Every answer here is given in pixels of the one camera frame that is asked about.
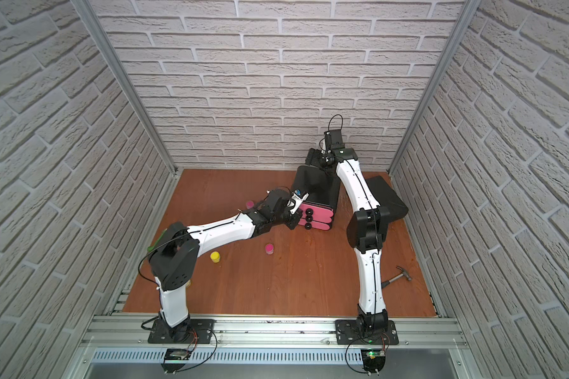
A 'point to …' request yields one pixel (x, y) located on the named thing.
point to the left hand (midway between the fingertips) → (305, 208)
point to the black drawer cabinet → (322, 188)
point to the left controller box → (175, 359)
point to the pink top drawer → (315, 212)
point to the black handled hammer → (404, 273)
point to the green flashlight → (152, 247)
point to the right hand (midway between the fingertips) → (318, 160)
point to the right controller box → (373, 360)
